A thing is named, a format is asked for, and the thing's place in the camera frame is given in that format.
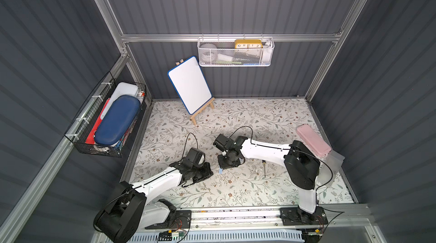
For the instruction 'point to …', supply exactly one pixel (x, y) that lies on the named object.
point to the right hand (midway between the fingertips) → (224, 164)
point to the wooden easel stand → (212, 99)
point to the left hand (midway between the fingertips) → (213, 174)
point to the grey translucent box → (335, 160)
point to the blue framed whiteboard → (191, 84)
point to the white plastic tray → (121, 89)
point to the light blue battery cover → (221, 171)
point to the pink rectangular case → (313, 139)
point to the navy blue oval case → (122, 109)
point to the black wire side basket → (81, 132)
